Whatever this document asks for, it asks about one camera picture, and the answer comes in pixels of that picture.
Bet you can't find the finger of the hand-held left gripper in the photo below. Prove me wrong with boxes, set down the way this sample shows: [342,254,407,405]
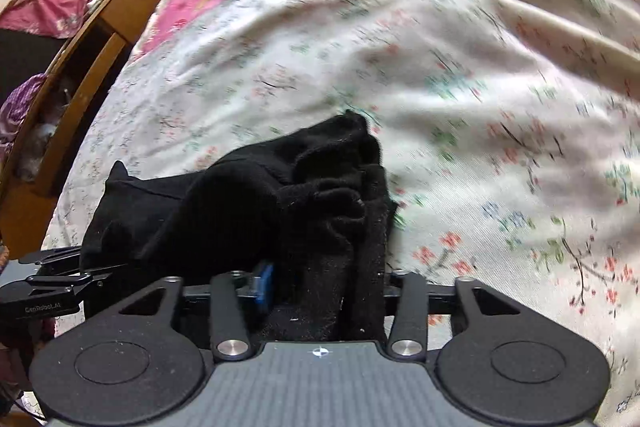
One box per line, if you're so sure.
[19,246,83,266]
[26,263,128,291]

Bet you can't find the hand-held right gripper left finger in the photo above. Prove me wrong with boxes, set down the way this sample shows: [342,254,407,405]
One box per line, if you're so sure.
[119,260,275,361]

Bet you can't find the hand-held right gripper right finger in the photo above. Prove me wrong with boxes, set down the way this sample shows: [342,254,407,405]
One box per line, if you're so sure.
[382,270,522,360]

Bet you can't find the white floral bed sheet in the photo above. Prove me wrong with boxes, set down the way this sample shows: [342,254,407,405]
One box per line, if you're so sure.
[42,0,640,427]

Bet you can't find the pink floral cloth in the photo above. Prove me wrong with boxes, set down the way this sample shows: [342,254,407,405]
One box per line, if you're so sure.
[0,0,96,38]

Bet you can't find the purple cloth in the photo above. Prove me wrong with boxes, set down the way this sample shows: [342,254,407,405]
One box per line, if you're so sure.
[0,73,48,148]

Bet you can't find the black pants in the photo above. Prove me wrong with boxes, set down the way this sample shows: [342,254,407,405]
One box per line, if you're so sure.
[79,109,399,343]

